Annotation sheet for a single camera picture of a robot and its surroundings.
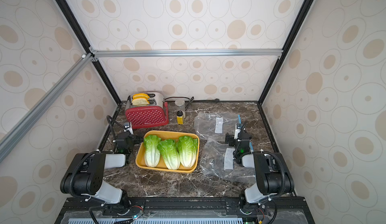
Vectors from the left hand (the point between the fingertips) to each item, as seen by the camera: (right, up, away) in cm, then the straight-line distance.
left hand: (135, 128), depth 93 cm
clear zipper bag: (+51, -18, -4) cm, 54 cm away
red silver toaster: (+12, +10, +2) cm, 16 cm away
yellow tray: (+17, -5, +3) cm, 18 cm away
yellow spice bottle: (+27, +7, +8) cm, 29 cm away
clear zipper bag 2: (+51, +1, +10) cm, 52 cm away
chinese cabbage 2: (+23, -11, -10) cm, 27 cm away
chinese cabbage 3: (+33, -9, -7) cm, 35 cm away
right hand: (+66, -3, +1) cm, 66 cm away
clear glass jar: (+27, +15, +7) cm, 32 cm away
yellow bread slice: (+3, +21, +2) cm, 21 cm away
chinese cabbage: (+13, -8, -7) cm, 17 cm away
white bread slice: (+2, +17, +1) cm, 17 cm away
